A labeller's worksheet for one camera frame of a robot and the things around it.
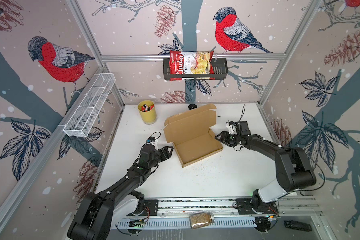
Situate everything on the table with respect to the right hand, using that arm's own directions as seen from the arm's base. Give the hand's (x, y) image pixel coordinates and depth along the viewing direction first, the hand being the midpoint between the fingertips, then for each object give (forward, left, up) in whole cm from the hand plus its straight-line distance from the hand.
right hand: (216, 140), depth 92 cm
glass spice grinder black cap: (+23, +16, +7) cm, 29 cm away
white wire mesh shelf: (+3, +71, +28) cm, 76 cm away
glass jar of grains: (-41, +10, -1) cm, 43 cm away
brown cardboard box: (+4, +17, +4) cm, 18 cm away
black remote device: (-41, -33, -4) cm, 53 cm away
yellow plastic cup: (+16, +45, +9) cm, 49 cm away
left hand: (-10, +28, +5) cm, 30 cm away
